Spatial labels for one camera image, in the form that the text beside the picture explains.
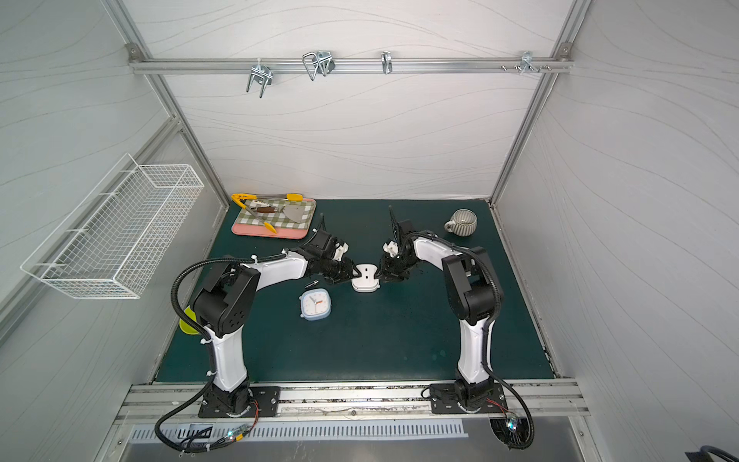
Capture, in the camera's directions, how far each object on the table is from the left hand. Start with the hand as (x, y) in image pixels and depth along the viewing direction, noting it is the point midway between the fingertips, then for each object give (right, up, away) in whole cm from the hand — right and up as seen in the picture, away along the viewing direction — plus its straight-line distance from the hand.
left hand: (360, 277), depth 94 cm
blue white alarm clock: (-14, -7, -5) cm, 16 cm away
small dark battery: (-17, -3, +2) cm, 17 cm away
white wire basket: (-58, +14, -25) cm, 65 cm away
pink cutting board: (-32, +15, +16) cm, 38 cm away
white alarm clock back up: (+2, -2, -1) cm, 3 cm away
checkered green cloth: (-36, +20, +21) cm, 46 cm away
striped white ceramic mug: (+38, +18, +11) cm, 43 cm away
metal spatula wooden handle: (-29, +23, +22) cm, 43 cm away
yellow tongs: (-30, +30, +25) cm, 49 cm away
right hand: (+7, 0, +2) cm, 7 cm away
